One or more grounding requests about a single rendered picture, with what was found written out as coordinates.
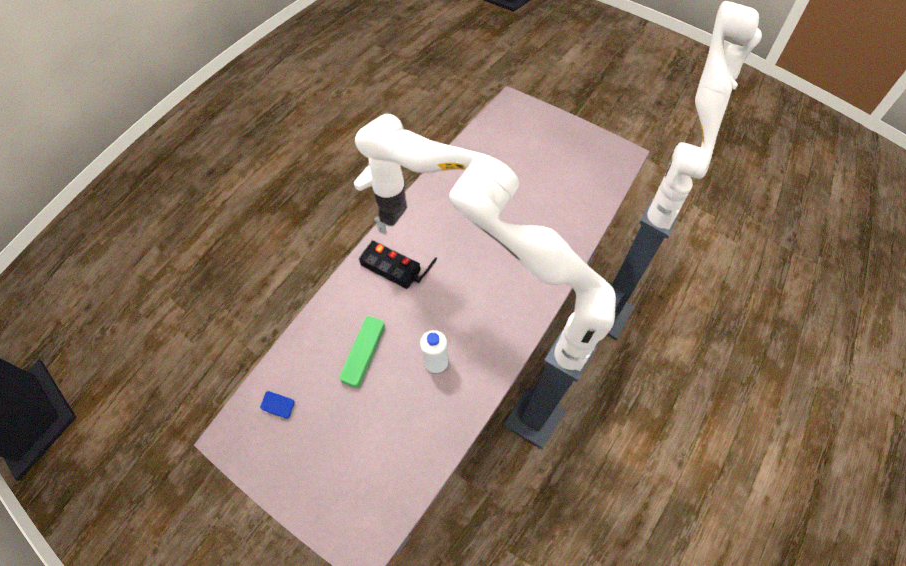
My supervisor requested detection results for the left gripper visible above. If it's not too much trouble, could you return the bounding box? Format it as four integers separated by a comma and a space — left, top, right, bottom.
354, 165, 407, 235

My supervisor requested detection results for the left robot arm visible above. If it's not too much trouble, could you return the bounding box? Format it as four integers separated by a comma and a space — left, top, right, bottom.
355, 114, 615, 371

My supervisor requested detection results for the white bottle with blue cap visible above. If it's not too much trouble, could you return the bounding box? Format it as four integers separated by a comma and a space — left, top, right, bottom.
420, 330, 448, 373

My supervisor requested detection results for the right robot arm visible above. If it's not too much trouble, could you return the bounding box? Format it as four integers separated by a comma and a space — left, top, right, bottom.
648, 1, 762, 230

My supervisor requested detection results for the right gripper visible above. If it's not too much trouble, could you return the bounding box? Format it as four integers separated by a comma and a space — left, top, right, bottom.
727, 65, 741, 89

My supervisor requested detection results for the black power strip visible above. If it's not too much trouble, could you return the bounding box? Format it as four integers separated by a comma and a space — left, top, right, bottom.
358, 240, 437, 289

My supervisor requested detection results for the green rectangular block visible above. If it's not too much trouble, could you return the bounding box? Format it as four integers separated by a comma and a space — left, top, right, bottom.
339, 316, 385, 388

